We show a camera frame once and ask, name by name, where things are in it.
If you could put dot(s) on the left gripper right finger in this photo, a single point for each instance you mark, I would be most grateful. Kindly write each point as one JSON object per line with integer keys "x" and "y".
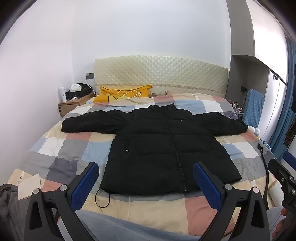
{"x": 252, "y": 222}

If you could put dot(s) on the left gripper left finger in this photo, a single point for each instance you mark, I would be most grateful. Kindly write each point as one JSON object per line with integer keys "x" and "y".
{"x": 46, "y": 208}

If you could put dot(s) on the black puffer jacket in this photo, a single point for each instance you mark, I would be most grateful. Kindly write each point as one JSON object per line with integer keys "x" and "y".
{"x": 155, "y": 149}

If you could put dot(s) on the black clothing on nightstand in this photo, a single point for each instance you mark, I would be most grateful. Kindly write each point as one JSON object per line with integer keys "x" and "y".
{"x": 86, "y": 89}

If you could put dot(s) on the person right hand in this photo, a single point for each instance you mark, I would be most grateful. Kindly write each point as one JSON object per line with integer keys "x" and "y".
{"x": 279, "y": 225}

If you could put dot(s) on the black belt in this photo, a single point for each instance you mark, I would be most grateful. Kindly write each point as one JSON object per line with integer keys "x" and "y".
{"x": 260, "y": 148}

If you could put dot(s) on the blue curtain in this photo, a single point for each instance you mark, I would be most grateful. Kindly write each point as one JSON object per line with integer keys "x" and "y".
{"x": 284, "y": 133}

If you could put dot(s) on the grey trousers leg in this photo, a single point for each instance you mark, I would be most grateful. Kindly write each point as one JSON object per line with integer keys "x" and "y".
{"x": 103, "y": 227}

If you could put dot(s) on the colourful checkered bed quilt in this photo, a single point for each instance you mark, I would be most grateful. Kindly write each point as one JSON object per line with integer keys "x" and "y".
{"x": 59, "y": 157}

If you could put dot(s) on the grey fleece blanket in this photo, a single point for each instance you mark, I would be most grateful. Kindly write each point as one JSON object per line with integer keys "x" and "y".
{"x": 13, "y": 213}

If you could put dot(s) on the white plush toy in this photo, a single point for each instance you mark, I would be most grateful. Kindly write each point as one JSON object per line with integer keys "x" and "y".
{"x": 254, "y": 131}

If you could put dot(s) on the blue covered chair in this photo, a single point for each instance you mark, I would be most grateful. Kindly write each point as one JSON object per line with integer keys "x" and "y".
{"x": 253, "y": 108}

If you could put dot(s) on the wooden bedside table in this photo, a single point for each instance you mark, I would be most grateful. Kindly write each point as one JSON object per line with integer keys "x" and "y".
{"x": 65, "y": 107}

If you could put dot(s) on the white tissue box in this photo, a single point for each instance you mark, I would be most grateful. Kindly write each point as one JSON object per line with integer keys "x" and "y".
{"x": 75, "y": 88}

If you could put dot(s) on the yellow pillow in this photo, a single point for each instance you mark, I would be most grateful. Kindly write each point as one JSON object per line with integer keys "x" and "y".
{"x": 112, "y": 94}

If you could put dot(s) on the grey wardrobe cabinet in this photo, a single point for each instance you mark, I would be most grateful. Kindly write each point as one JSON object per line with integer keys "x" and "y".
{"x": 258, "y": 53}

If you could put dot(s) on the cream quilted headboard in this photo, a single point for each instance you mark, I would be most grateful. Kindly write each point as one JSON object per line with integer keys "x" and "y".
{"x": 163, "y": 73}

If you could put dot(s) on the wall power socket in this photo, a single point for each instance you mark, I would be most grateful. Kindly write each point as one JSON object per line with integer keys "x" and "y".
{"x": 90, "y": 76}

